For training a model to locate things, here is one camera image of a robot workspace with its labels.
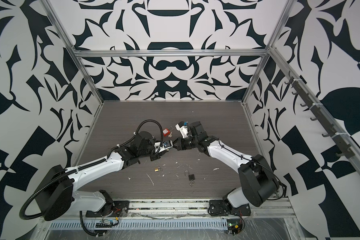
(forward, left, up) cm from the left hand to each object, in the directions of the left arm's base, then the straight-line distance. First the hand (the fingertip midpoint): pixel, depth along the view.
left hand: (166, 142), depth 81 cm
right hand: (-2, -2, 0) cm, 3 cm away
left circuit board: (-34, +30, -17) cm, 48 cm away
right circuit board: (-37, -32, -15) cm, 51 cm away
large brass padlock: (-7, -2, +10) cm, 12 cm away
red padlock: (+16, +1, -13) cm, 21 cm away
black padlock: (-15, -13, -14) cm, 24 cm away
